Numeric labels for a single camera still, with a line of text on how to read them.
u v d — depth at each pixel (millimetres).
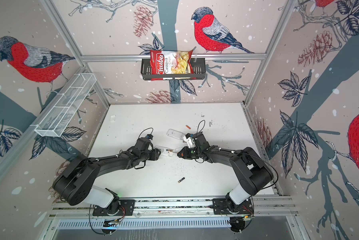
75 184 437
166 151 923
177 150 946
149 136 841
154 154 816
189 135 854
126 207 731
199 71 930
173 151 930
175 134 1005
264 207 754
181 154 842
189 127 1070
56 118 728
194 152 772
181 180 819
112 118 1138
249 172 456
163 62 875
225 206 728
